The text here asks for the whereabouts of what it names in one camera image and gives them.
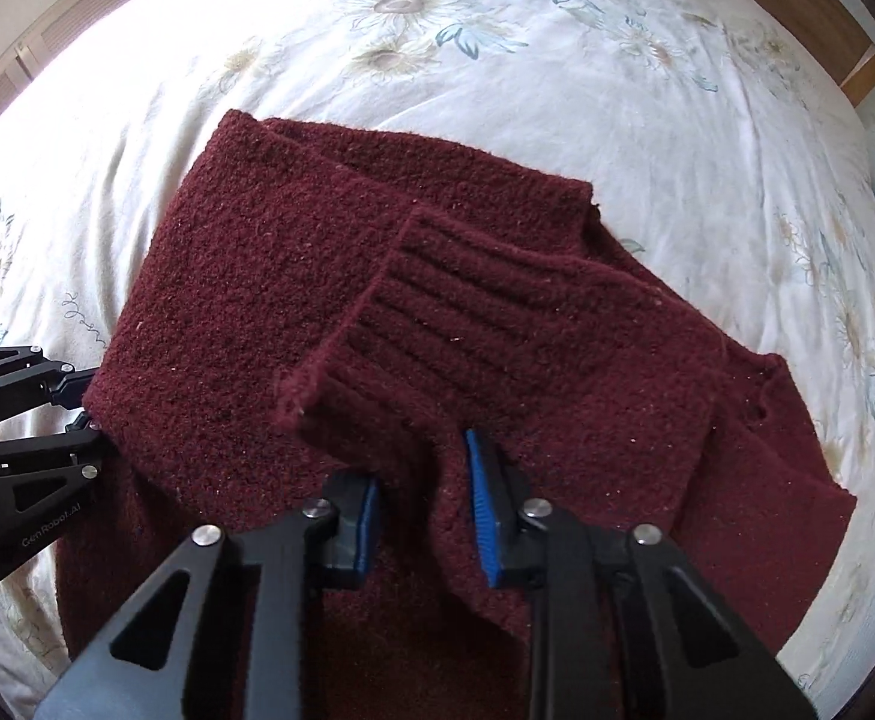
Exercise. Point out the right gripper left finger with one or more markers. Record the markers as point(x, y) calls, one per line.
point(230, 626)

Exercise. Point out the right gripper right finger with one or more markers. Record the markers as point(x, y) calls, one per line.
point(622, 625)

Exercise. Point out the dark red knitted sweater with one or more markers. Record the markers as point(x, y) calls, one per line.
point(318, 297)

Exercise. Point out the white floral duvet cover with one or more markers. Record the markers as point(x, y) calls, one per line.
point(721, 154)

